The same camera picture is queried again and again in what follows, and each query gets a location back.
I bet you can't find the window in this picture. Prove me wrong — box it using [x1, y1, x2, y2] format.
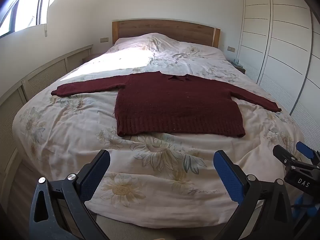
[0, 0, 60, 37]

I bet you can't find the wooden bed headboard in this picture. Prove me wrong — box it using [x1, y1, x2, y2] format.
[112, 19, 221, 48]

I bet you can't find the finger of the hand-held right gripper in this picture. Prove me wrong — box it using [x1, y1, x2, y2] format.
[272, 145, 304, 173]
[296, 142, 320, 167]

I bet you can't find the dark red knitted sweater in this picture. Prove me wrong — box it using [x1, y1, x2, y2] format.
[51, 71, 282, 138]

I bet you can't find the white louvred cabinet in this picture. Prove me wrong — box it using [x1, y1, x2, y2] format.
[0, 44, 93, 205]

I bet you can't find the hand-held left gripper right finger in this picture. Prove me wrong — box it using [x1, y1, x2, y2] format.
[213, 150, 293, 240]

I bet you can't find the white sliding wardrobe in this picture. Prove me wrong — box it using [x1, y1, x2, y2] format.
[236, 0, 320, 140]

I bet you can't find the bed with floral duvet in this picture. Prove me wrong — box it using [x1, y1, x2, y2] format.
[12, 32, 309, 228]

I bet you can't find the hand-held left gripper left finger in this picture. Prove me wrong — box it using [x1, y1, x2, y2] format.
[29, 149, 111, 240]

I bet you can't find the wooden nightstand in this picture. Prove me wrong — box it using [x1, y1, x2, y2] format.
[234, 62, 247, 74]

